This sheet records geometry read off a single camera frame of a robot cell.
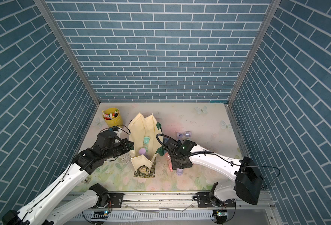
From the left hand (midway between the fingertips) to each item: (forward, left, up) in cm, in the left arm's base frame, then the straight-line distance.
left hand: (138, 144), depth 74 cm
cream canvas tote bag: (+16, +3, -7) cm, 18 cm away
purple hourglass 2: (-9, -23, -16) cm, 29 cm away
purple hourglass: (+16, -24, -15) cm, 33 cm away
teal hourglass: (+11, -1, -17) cm, 21 cm away
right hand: (-8, -22, -11) cm, 26 cm away
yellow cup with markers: (+24, +22, -6) cm, 33 cm away
